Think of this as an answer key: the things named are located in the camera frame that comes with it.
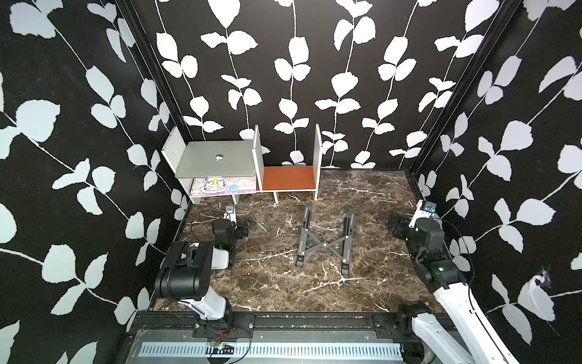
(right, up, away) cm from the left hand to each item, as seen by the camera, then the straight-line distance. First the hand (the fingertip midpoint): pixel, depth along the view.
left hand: (233, 214), depth 95 cm
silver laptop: (-4, +23, -7) cm, 24 cm away
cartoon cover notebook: (-5, +12, +3) cm, 14 cm away
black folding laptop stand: (+46, -12, -4) cm, 48 cm away
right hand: (+65, +2, -18) cm, 67 cm away
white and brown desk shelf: (+14, +15, +12) cm, 24 cm away
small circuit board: (+2, -39, -25) cm, 46 cm away
